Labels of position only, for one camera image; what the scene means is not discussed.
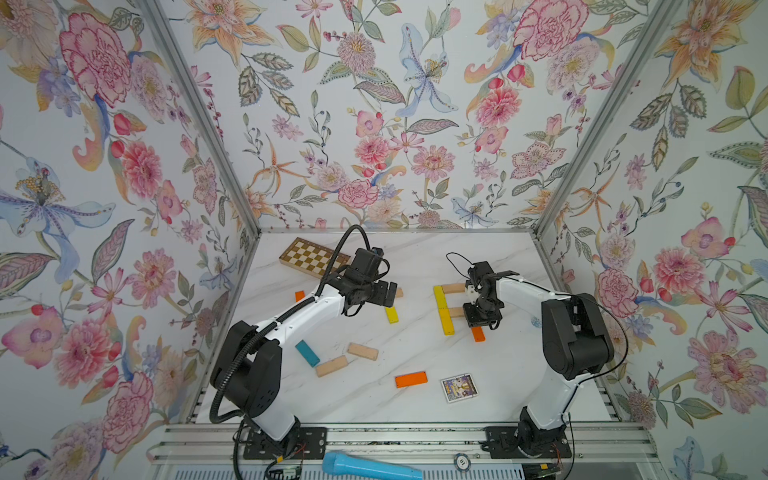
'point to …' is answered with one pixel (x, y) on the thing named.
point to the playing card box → (459, 387)
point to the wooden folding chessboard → (313, 258)
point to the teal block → (307, 353)
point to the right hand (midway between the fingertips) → (474, 318)
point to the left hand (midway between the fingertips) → (387, 287)
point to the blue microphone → (336, 464)
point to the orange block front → (412, 379)
